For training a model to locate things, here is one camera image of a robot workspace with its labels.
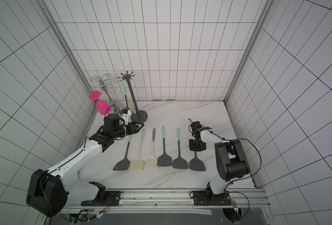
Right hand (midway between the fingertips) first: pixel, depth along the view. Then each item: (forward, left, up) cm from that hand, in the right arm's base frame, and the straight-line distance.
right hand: (195, 146), depth 93 cm
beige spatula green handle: (-15, +36, +3) cm, 39 cm away
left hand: (+1, +35, +20) cm, 40 cm away
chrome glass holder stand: (+26, +62, +28) cm, 73 cm away
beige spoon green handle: (+17, +45, +22) cm, 53 cm away
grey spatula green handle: (-16, +44, +3) cm, 47 cm away
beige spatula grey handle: (-14, +27, +3) cm, 31 cm away
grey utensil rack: (+22, +44, +2) cm, 49 cm away
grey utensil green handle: (-11, +20, +2) cm, 23 cm away
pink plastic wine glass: (+16, +63, +20) cm, 68 cm away
